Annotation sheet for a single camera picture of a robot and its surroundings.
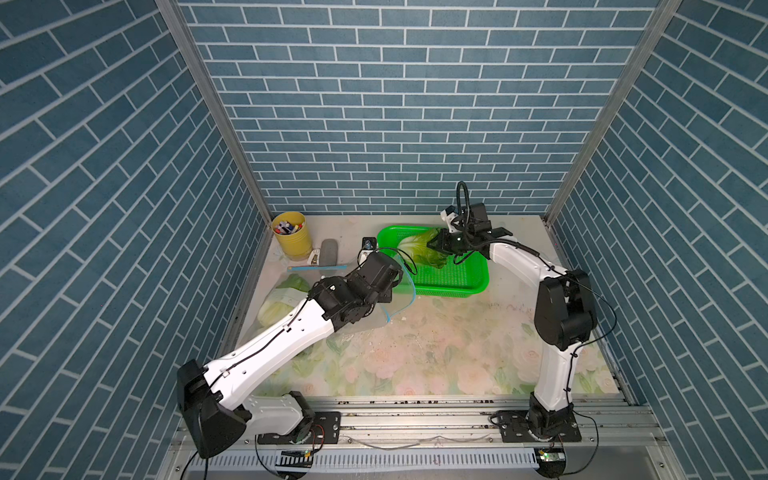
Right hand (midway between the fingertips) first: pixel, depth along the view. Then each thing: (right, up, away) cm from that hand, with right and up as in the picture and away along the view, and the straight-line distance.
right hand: (430, 244), depth 93 cm
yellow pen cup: (-47, +5, +8) cm, 48 cm away
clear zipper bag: (-24, -31, -6) cm, 39 cm away
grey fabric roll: (-36, -3, +15) cm, 39 cm away
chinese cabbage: (-4, 0, +2) cm, 5 cm away
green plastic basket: (+14, -12, +9) cm, 20 cm away
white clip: (-40, -5, +12) cm, 42 cm away
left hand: (-13, -9, -19) cm, 24 cm away
